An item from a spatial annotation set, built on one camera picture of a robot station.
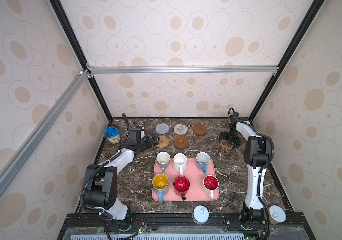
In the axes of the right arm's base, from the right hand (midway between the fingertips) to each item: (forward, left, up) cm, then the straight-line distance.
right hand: (226, 142), depth 105 cm
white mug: (-15, +33, +1) cm, 37 cm away
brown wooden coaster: (+1, +32, 0) cm, 32 cm away
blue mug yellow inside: (-30, +45, +1) cm, 54 cm away
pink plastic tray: (-24, +25, +1) cm, 35 cm away
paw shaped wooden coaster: (-3, +2, +2) cm, 4 cm away
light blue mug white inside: (-16, +19, +5) cm, 25 cm away
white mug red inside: (-31, +17, +2) cm, 35 cm away
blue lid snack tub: (0, +77, +11) cm, 78 cm away
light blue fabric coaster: (+13, +46, +1) cm, 48 cm away
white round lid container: (-46, +24, +5) cm, 52 cm away
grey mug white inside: (-15, +44, +5) cm, 46 cm away
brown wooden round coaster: (+12, +17, 0) cm, 21 cm away
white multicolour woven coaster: (+13, +32, 0) cm, 34 cm away
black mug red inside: (-30, +33, +1) cm, 44 cm away
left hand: (-6, +46, +15) cm, 49 cm away
